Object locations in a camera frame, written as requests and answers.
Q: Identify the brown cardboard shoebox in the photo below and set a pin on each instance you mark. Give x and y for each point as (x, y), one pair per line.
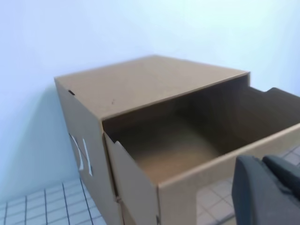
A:
(156, 138)

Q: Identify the white grid tablecloth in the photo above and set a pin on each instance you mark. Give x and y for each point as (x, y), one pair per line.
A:
(70, 203)

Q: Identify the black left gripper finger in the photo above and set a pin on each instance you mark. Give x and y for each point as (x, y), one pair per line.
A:
(266, 191)

